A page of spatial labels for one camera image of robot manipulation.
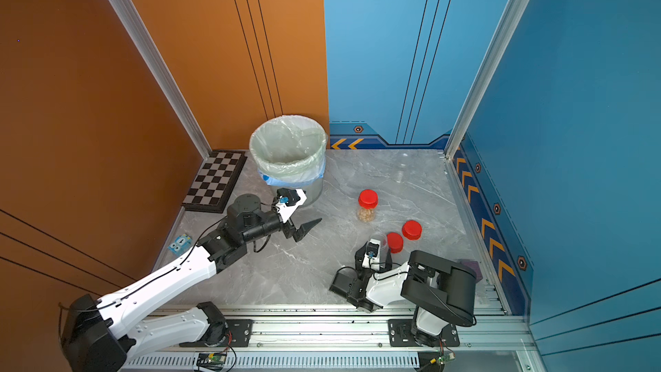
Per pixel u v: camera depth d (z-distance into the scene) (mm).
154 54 871
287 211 606
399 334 725
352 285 682
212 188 1029
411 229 939
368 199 899
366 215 966
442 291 447
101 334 381
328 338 725
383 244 779
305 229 633
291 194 580
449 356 684
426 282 491
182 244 899
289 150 1020
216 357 716
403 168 1073
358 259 776
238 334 742
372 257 706
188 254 511
